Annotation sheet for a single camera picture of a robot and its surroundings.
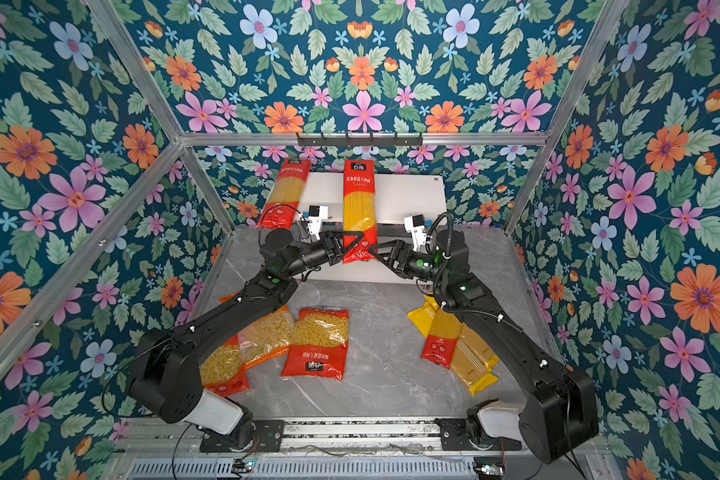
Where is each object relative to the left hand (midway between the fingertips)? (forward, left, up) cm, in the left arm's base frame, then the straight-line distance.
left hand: (364, 231), depth 66 cm
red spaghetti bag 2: (-13, -21, -35) cm, 42 cm away
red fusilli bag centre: (-12, +15, -35) cm, 40 cm away
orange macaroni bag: (-8, +31, -35) cm, 48 cm away
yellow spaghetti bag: (-4, -17, -37) cm, 41 cm away
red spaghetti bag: (+15, +21, -2) cm, 26 cm away
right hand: (-3, -2, -4) cm, 6 cm away
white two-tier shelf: (+15, -9, -3) cm, 18 cm away
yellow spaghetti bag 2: (-19, -29, -36) cm, 50 cm away
